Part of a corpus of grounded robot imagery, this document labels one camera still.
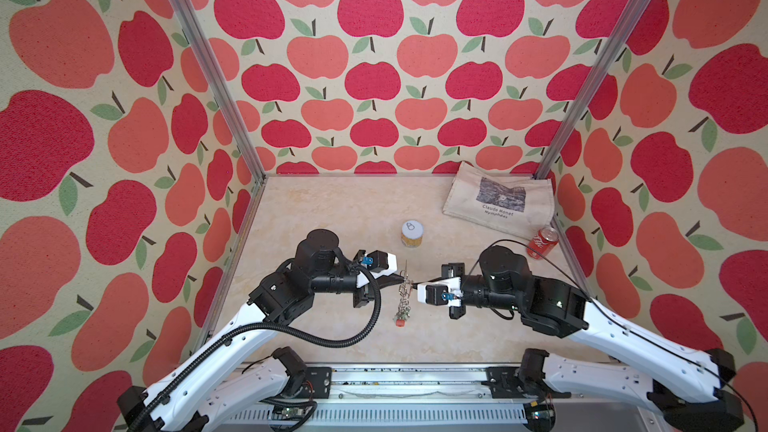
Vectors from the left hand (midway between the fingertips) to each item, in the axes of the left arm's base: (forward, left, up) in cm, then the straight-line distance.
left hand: (402, 278), depth 61 cm
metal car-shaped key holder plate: (-2, 0, 0) cm, 2 cm away
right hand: (+1, -5, 0) cm, 5 cm away
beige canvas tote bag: (+37, -42, -21) cm, 60 cm away
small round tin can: (+28, -6, -25) cm, 38 cm away
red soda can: (+21, -46, -20) cm, 54 cm away
